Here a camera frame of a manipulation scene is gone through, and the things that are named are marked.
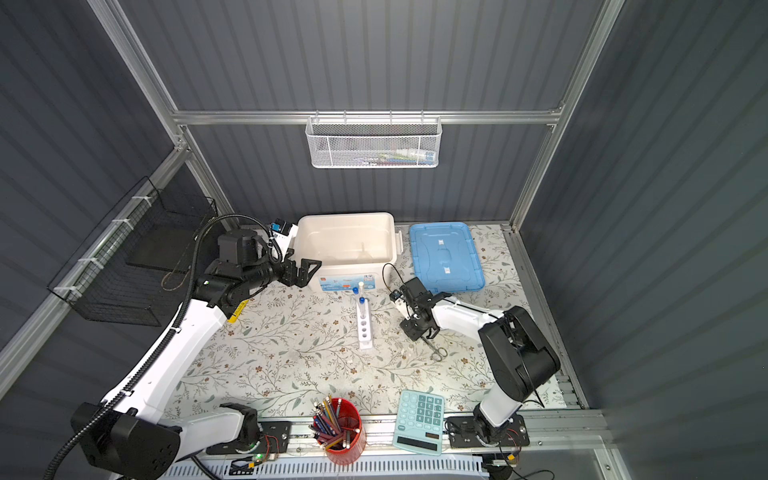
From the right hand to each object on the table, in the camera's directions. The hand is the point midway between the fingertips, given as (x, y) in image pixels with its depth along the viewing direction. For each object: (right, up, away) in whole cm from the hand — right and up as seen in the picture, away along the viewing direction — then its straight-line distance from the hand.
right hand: (416, 326), depth 93 cm
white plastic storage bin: (-22, +25, +18) cm, 38 cm away
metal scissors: (+6, -7, -6) cm, 11 cm away
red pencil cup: (-19, -18, -26) cm, 37 cm away
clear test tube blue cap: (-18, +12, -9) cm, 23 cm away
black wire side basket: (-73, +18, -23) cm, 78 cm away
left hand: (-30, +22, -17) cm, 41 cm away
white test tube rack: (-16, -2, -6) cm, 17 cm away
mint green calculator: (-1, -19, -19) cm, 27 cm away
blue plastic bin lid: (+13, +22, +19) cm, 32 cm away
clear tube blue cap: (-16, +9, -11) cm, 21 cm away
